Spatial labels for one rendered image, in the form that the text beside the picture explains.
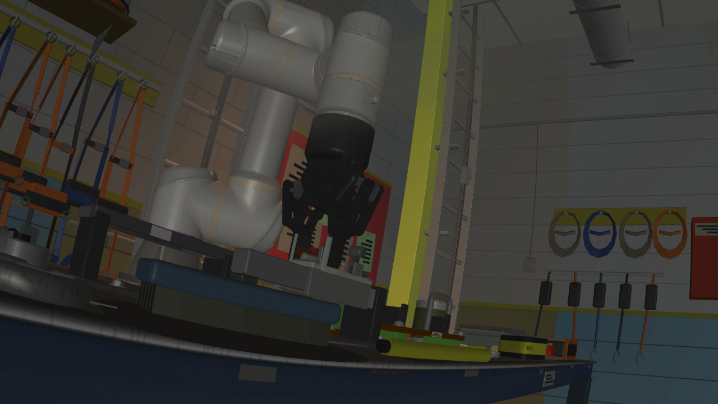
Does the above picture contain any black square post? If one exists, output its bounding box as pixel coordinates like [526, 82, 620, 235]
[70, 210, 111, 281]

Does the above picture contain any yellow tube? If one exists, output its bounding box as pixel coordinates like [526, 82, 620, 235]
[375, 338, 493, 363]

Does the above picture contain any blue lanyard with hook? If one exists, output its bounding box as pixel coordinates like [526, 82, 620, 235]
[590, 273, 607, 361]

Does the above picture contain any grey ceiling duct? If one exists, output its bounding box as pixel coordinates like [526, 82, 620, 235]
[570, 0, 635, 70]

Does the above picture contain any grey bench anchor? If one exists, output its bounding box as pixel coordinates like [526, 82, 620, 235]
[425, 294, 454, 339]

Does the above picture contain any yellow hook rail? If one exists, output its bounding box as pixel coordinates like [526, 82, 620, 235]
[0, 11, 164, 94]

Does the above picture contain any black harness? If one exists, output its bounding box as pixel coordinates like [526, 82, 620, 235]
[53, 22, 116, 186]

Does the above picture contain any grey parking block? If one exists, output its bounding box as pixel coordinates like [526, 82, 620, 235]
[232, 248, 375, 310]

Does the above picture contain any red wall sign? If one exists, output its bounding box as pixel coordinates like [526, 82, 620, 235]
[689, 217, 718, 301]

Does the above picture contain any small orange box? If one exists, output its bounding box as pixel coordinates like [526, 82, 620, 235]
[546, 338, 579, 361]

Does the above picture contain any red poster with black lines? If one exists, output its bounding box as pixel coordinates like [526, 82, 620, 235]
[266, 127, 392, 286]

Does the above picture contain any green anchor base plate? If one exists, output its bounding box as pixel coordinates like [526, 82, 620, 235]
[380, 323, 466, 345]

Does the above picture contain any yellow coil board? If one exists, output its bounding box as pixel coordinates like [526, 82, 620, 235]
[553, 207, 688, 250]

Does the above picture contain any brown wall shelf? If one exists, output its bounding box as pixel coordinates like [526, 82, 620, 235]
[27, 0, 139, 45]

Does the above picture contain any blue padded bar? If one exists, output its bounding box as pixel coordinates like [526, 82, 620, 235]
[136, 258, 342, 325]

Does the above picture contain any dark rail stub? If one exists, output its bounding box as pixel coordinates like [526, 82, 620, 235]
[79, 204, 236, 260]

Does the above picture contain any grey rail runner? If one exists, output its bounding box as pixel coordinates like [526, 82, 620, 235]
[290, 245, 369, 277]

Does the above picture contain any black and yellow box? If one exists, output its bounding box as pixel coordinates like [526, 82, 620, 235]
[498, 334, 549, 361]

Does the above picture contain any orange lanyard with hook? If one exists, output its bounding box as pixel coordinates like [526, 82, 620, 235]
[636, 274, 659, 365]
[567, 272, 582, 342]

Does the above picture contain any grey round drum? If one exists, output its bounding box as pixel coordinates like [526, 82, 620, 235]
[0, 226, 52, 268]

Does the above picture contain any grey wall ladder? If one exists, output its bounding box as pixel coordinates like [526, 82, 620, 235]
[422, 0, 486, 332]

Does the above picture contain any orange rope coil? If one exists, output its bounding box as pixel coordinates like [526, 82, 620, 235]
[653, 210, 688, 259]

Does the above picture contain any grey rope coil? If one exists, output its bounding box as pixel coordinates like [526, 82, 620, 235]
[548, 211, 582, 258]
[619, 210, 653, 259]

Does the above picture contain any blue rope coil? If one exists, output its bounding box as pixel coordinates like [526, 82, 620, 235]
[583, 211, 618, 259]

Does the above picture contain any yellow-green upright post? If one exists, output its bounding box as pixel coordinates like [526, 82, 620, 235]
[386, 0, 454, 328]

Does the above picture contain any blue harness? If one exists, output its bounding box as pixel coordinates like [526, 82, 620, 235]
[49, 72, 128, 264]

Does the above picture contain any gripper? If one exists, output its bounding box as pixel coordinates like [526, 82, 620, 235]
[281, 112, 385, 270]

